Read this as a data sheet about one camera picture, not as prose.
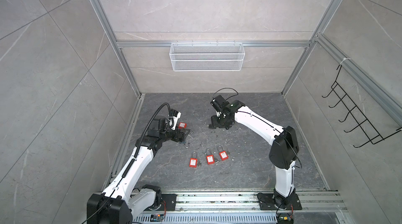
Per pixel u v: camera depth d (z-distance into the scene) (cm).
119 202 39
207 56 100
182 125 101
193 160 86
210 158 86
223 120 73
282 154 48
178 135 69
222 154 88
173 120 68
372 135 58
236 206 73
